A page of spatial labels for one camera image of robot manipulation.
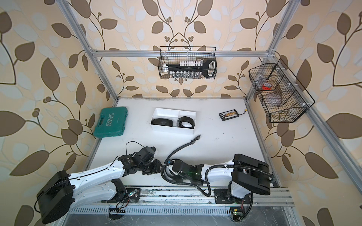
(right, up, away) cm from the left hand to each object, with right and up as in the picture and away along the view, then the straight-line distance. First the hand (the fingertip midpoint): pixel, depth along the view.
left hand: (162, 168), depth 80 cm
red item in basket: (+61, +48, 0) cm, 77 cm away
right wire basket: (+66, +40, -7) cm, 77 cm away
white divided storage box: (+5, +26, +18) cm, 32 cm away
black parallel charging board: (+47, +30, +27) cm, 62 cm away
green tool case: (-39, +26, +19) cm, 51 cm away
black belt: (+18, +12, +13) cm, 25 cm away
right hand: (+6, -3, +2) cm, 7 cm away
